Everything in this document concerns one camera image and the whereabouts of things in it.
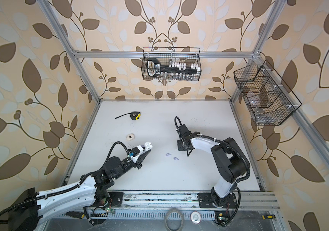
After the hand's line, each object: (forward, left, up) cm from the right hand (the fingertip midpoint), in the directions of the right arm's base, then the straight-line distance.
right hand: (183, 146), depth 95 cm
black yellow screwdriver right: (-39, -38, 0) cm, 55 cm away
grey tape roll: (-42, +5, +4) cm, 43 cm away
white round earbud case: (-9, +20, +20) cm, 30 cm away
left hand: (-10, +21, +20) cm, 31 cm away
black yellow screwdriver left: (-36, +55, +4) cm, 66 cm away
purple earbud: (-8, +5, +1) cm, 10 cm away
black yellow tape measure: (+25, +35, +3) cm, 44 cm away
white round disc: (-39, -3, +1) cm, 39 cm away
